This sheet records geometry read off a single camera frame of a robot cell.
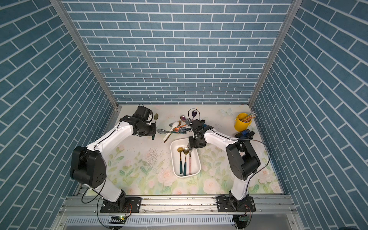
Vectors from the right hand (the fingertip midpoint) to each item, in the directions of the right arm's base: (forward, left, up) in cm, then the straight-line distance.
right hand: (192, 145), depth 93 cm
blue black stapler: (+11, -37, 0) cm, 39 cm away
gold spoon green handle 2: (-3, +4, -3) cm, 6 cm away
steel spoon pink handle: (-10, +1, -3) cm, 11 cm away
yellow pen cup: (+18, -33, +2) cm, 38 cm away
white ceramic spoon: (+17, +15, -1) cm, 23 cm away
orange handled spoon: (+14, +13, -3) cm, 19 cm away
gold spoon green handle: (-2, +8, -3) cm, 9 cm away
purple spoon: (+31, +1, -3) cm, 31 cm away
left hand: (+3, +22, +9) cm, 24 cm away
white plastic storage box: (-12, -3, -3) cm, 13 cm away
